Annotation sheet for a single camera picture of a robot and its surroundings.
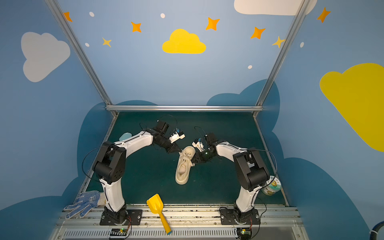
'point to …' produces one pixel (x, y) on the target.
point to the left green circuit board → (123, 230)
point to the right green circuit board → (245, 235)
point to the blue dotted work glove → (84, 203)
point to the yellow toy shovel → (156, 205)
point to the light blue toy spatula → (125, 136)
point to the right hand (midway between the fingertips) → (194, 160)
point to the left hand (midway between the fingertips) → (179, 148)
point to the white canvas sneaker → (185, 163)
